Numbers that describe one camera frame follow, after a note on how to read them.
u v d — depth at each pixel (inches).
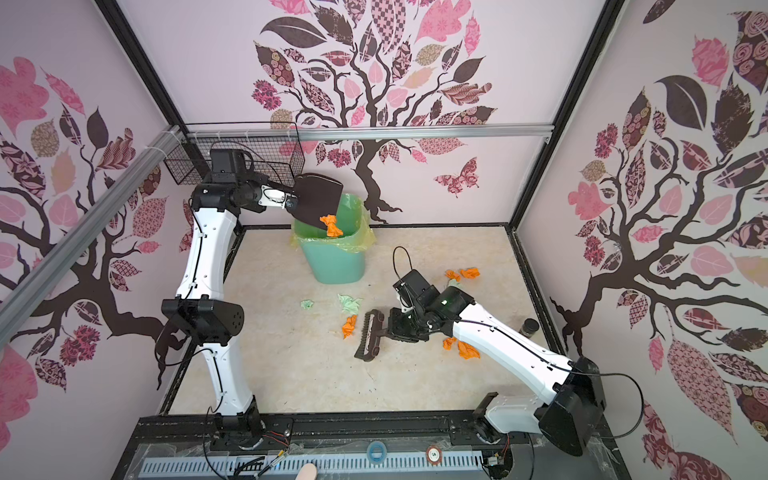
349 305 38.3
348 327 35.4
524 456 27.8
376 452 28.0
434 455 27.9
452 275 40.8
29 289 20.3
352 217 36.1
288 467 27.4
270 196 28.6
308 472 26.5
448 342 34.5
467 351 33.6
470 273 41.1
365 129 37.2
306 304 38.2
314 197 35.1
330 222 34.2
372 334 32.6
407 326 25.7
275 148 36.4
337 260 37.6
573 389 15.7
